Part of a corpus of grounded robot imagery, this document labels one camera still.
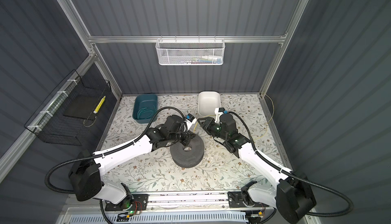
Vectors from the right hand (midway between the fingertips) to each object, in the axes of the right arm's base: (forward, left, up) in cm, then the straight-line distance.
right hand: (199, 122), depth 76 cm
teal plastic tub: (+35, +39, -21) cm, 57 cm away
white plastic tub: (+33, -6, -20) cm, 40 cm away
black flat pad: (+5, +58, +8) cm, 59 cm away
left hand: (-3, +2, -6) cm, 8 cm away
